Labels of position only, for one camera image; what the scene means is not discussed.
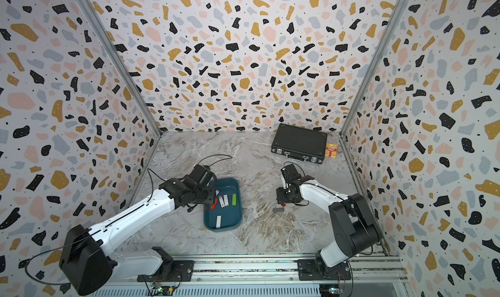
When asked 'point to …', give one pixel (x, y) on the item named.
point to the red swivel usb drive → (212, 206)
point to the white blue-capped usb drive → (221, 202)
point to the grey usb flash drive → (278, 210)
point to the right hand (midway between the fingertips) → (282, 197)
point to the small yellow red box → (331, 150)
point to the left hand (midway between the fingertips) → (214, 194)
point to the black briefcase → (300, 143)
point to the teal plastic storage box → (225, 213)
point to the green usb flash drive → (234, 199)
